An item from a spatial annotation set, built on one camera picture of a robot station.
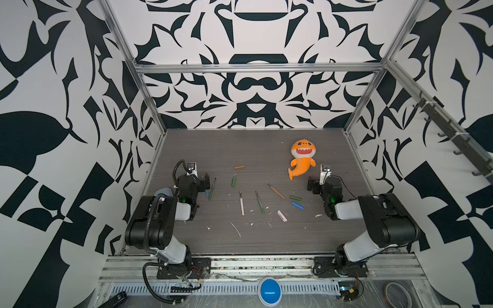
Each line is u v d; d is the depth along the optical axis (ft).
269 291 2.26
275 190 3.11
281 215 2.86
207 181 2.86
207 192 3.07
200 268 2.40
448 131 1.95
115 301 2.15
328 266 2.43
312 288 2.33
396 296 2.25
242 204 2.94
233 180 3.24
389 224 1.52
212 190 3.10
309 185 2.93
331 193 2.42
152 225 1.41
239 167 3.39
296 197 3.07
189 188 2.33
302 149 3.32
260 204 2.97
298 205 2.99
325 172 2.67
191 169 2.64
